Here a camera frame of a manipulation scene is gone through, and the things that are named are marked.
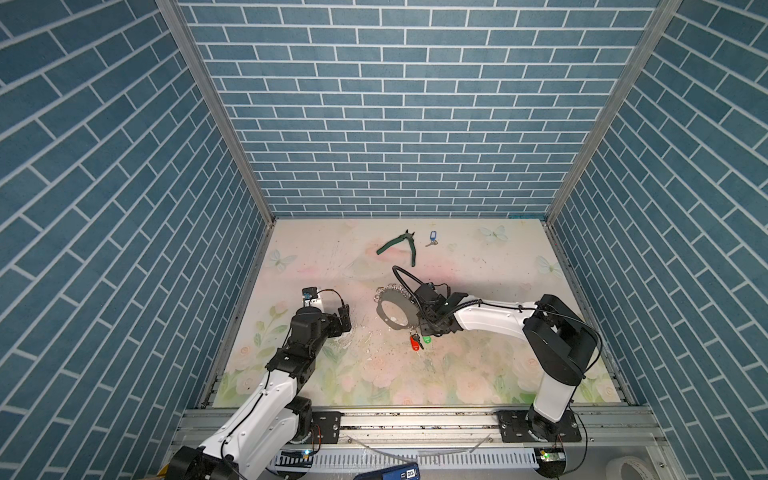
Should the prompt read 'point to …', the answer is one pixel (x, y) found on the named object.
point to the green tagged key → (427, 339)
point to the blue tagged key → (433, 240)
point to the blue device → (408, 471)
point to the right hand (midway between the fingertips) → (424, 323)
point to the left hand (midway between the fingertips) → (336, 308)
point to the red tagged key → (415, 342)
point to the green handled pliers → (406, 235)
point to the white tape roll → (614, 467)
